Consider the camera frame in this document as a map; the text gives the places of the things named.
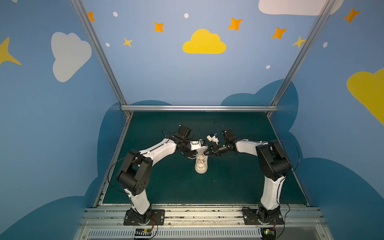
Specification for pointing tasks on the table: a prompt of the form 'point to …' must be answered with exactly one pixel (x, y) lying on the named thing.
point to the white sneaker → (201, 162)
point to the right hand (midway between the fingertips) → (204, 153)
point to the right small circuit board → (268, 233)
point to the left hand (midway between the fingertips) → (194, 146)
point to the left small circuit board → (143, 232)
